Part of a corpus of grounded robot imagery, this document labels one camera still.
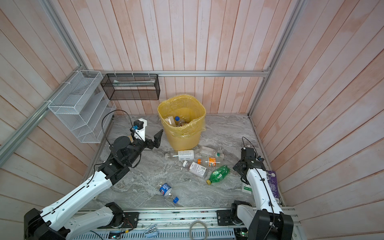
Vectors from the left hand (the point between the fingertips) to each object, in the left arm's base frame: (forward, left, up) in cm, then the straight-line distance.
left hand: (154, 129), depth 71 cm
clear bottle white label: (0, -12, -25) cm, 28 cm away
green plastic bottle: (-11, -34, -28) cm, 46 cm away
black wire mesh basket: (+45, +25, -7) cm, 52 cm away
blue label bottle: (+22, -10, -20) cm, 31 cm away
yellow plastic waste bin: (+28, -12, -21) cm, 37 cm away
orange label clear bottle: (-4, -30, -26) cm, 40 cm away
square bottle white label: (-7, -21, -28) cm, 36 cm away
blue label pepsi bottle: (-20, -5, -26) cm, 33 cm away
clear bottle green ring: (+4, -31, -29) cm, 42 cm away
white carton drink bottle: (+16, -5, -12) cm, 21 cm away
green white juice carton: (-19, -48, -28) cm, 59 cm away
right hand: (-11, -49, -25) cm, 56 cm away
